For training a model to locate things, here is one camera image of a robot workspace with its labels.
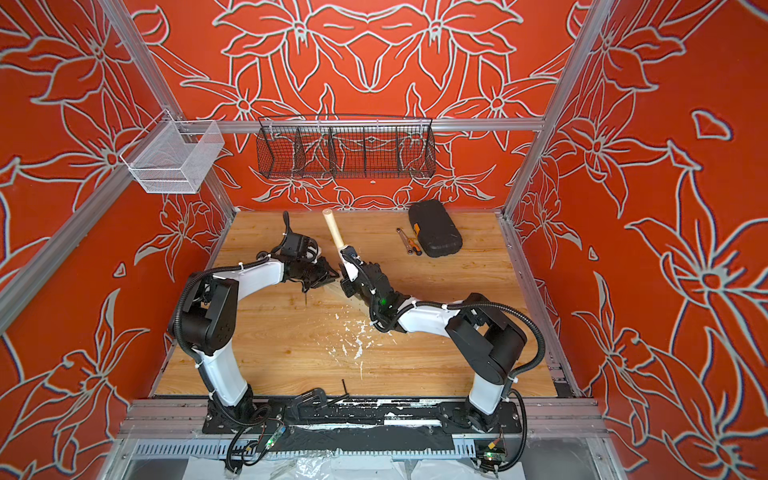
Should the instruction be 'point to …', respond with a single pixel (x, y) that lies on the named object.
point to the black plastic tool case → (439, 236)
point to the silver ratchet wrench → (405, 241)
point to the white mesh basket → (174, 156)
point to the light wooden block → (337, 290)
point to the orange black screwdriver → (416, 248)
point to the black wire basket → (347, 147)
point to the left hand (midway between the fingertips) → (338, 275)
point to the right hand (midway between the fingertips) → (342, 256)
